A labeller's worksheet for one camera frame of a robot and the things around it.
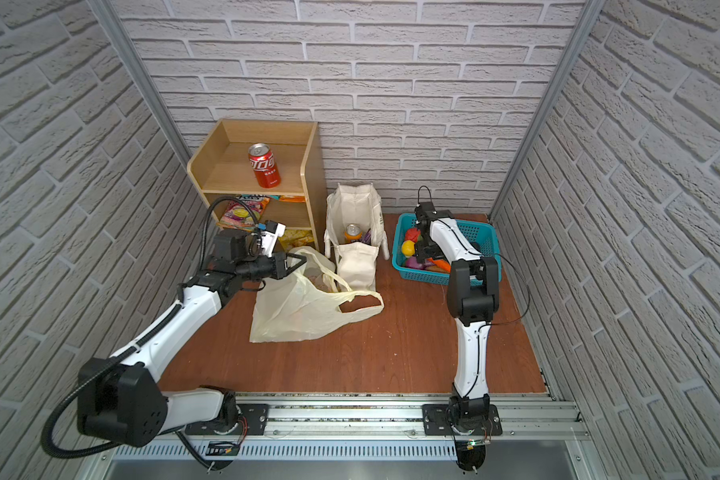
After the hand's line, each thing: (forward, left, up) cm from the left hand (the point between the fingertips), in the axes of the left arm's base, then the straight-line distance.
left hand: (305, 256), depth 77 cm
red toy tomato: (+22, -34, -17) cm, 44 cm away
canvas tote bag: (+3, -14, -7) cm, 15 cm away
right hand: (+12, -41, -15) cm, 45 cm away
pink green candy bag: (+20, +24, -4) cm, 32 cm away
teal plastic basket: (+18, -59, -14) cm, 63 cm away
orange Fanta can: (+19, -12, -13) cm, 26 cm away
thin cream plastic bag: (-10, 0, -8) cm, 13 cm away
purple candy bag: (+15, -17, -10) cm, 25 cm away
